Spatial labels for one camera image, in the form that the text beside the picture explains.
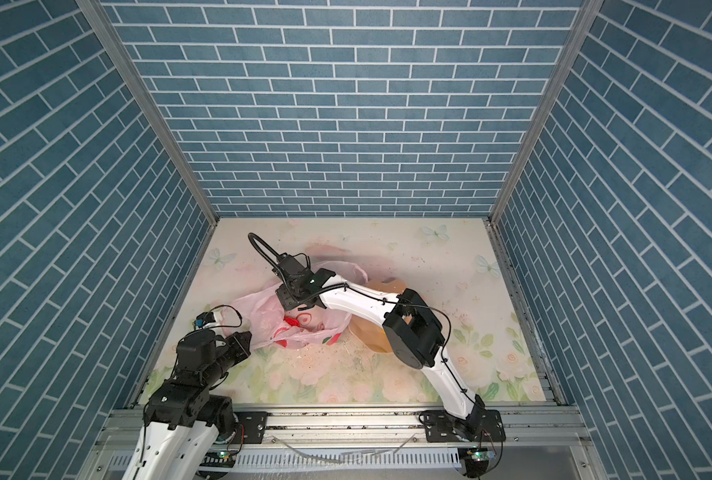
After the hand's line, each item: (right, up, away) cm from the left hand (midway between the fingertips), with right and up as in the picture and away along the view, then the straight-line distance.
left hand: (253, 333), depth 79 cm
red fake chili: (+7, 0, +13) cm, 15 cm away
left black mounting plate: (+1, -22, -5) cm, 23 cm away
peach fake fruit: (+14, 0, +14) cm, 20 cm away
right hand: (+6, +10, +9) cm, 15 cm away
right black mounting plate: (+49, -22, -6) cm, 54 cm away
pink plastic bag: (+1, +3, +4) cm, 5 cm away
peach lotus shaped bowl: (+31, -2, +8) cm, 32 cm away
